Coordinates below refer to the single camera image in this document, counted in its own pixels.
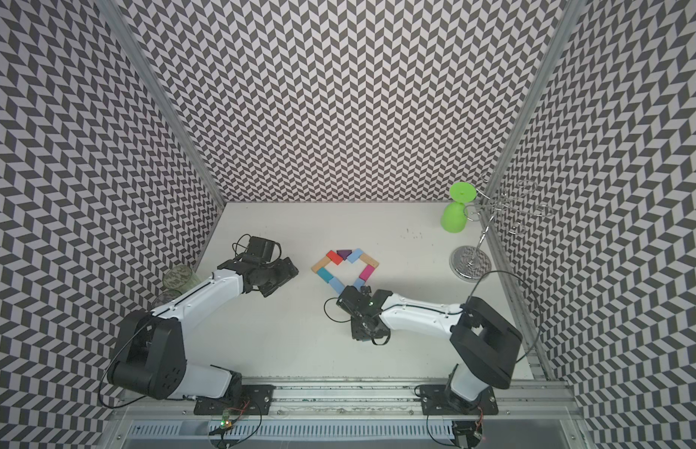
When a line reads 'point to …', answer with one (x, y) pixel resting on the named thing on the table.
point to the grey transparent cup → (165, 297)
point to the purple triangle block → (344, 253)
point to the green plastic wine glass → (454, 214)
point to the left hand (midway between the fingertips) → (289, 278)
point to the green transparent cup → (181, 278)
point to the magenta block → (367, 272)
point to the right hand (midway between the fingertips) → (365, 336)
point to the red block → (332, 255)
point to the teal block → (325, 274)
